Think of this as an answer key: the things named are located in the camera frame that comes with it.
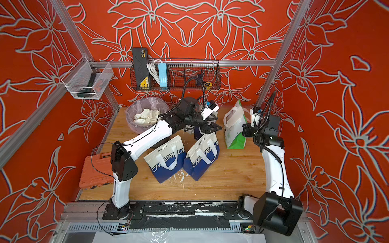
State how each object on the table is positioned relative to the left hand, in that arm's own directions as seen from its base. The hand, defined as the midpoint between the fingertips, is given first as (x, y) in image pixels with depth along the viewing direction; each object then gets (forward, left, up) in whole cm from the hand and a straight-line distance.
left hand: (219, 121), depth 72 cm
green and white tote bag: (+8, -10, -8) cm, 15 cm away
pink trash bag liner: (+11, +45, -11) cm, 48 cm away
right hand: (+4, -13, -5) cm, 14 cm away
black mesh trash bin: (+13, +45, -11) cm, 48 cm away
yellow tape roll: (+32, +5, -2) cm, 32 cm away
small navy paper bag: (+7, +10, -20) cm, 23 cm away
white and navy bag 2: (-14, +9, -12) cm, 20 cm away
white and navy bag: (-15, +25, -16) cm, 33 cm away
